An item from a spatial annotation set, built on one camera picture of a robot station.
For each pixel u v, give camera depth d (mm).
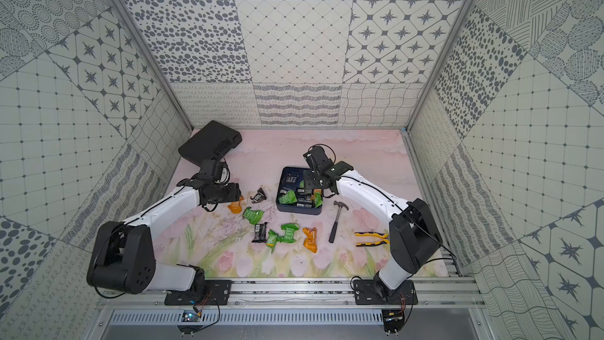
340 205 929
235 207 929
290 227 864
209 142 1084
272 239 838
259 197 951
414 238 438
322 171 654
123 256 425
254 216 903
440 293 759
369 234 859
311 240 835
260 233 856
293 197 929
